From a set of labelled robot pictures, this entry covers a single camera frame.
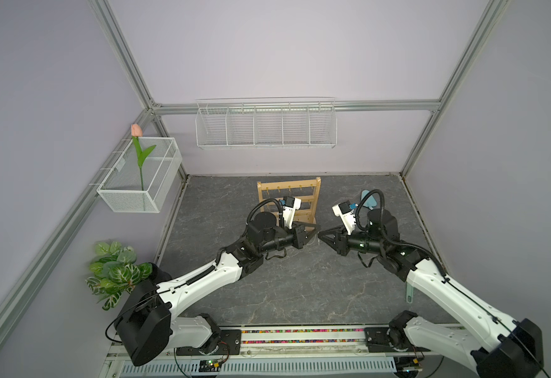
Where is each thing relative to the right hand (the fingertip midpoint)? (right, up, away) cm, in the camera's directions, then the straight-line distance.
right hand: (319, 234), depth 72 cm
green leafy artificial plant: (-55, -8, -11) cm, 57 cm away
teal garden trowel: (+30, +9, +37) cm, 48 cm away
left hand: (0, +2, -3) cm, 4 cm away
